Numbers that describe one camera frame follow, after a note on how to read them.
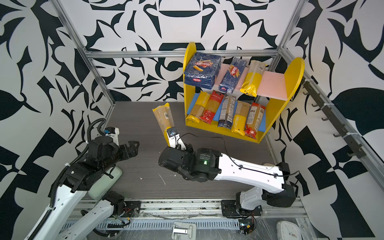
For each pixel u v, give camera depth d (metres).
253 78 0.70
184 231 0.67
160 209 0.76
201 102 0.98
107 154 0.52
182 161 0.42
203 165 0.39
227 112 0.92
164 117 0.67
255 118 0.89
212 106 0.96
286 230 0.66
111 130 0.60
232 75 0.73
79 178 0.44
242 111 0.93
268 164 0.42
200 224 0.71
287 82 0.74
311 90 0.65
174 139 0.49
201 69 0.70
